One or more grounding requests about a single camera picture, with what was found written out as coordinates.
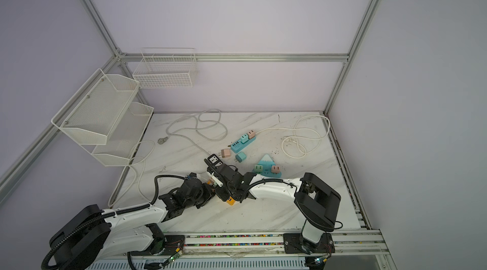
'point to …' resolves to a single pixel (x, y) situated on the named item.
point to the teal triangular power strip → (267, 163)
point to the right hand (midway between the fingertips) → (216, 187)
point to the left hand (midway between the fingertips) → (216, 193)
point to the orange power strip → (231, 201)
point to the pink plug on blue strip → (251, 134)
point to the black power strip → (214, 160)
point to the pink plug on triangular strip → (275, 168)
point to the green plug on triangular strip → (258, 168)
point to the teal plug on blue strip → (244, 138)
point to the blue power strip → (235, 146)
